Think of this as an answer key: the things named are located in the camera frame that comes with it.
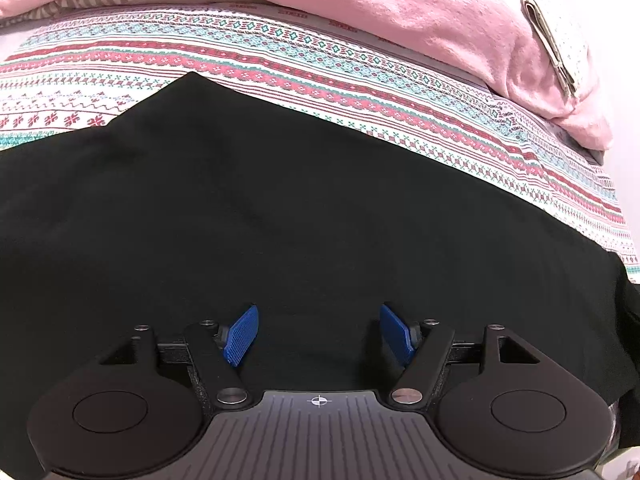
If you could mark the pink fleece blanket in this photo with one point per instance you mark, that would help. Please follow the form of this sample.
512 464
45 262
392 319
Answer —
400 5

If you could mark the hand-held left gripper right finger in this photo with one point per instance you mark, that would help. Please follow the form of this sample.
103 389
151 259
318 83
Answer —
397 332

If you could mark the patterned striped bed cover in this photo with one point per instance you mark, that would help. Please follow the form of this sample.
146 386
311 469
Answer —
300 55

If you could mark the folded cream floral cloth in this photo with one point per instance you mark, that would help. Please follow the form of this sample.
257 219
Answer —
560 25

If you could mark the black pants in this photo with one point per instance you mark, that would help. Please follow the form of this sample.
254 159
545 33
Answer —
300 210

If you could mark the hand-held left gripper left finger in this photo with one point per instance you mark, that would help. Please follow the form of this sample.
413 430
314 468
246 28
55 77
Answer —
241 335

